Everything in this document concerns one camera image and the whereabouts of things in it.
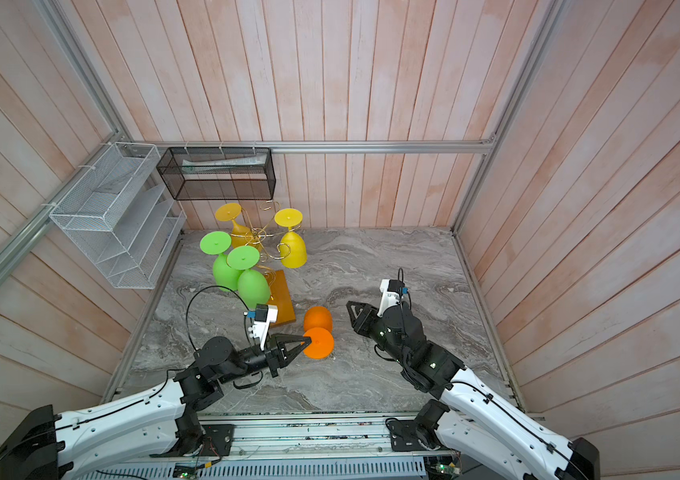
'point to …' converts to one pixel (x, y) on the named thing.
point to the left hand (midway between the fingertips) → (309, 347)
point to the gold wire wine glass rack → (263, 241)
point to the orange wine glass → (318, 324)
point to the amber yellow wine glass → (241, 235)
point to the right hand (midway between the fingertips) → (348, 304)
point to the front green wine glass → (252, 286)
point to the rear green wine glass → (218, 242)
